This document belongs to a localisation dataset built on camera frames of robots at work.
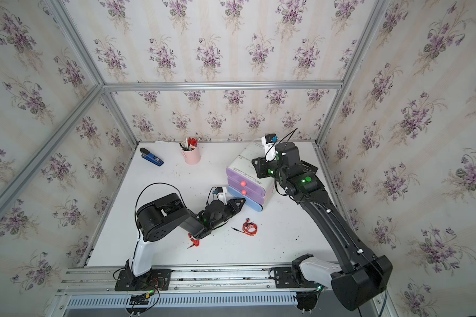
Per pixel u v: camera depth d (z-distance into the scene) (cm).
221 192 87
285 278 73
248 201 88
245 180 79
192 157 104
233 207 82
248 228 86
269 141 62
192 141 107
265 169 63
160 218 53
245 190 84
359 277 37
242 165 82
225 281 74
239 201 91
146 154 110
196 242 82
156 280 72
